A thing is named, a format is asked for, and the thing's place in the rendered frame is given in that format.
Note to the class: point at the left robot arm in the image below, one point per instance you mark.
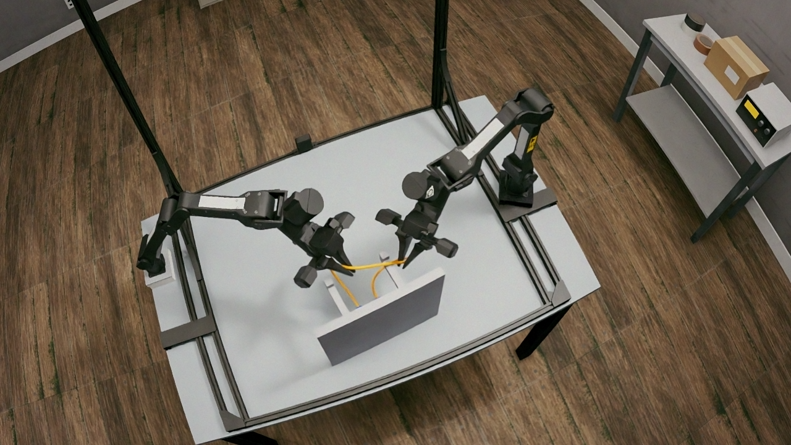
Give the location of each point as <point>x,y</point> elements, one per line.
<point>463,163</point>

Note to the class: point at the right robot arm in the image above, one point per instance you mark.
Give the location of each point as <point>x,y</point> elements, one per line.
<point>253,209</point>

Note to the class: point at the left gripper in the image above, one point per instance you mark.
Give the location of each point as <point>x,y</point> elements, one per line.
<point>443,246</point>

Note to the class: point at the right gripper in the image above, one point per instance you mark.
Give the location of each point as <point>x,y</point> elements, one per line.
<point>306,275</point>

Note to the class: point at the yellow patch cord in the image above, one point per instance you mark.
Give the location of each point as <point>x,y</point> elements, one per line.
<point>364,267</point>

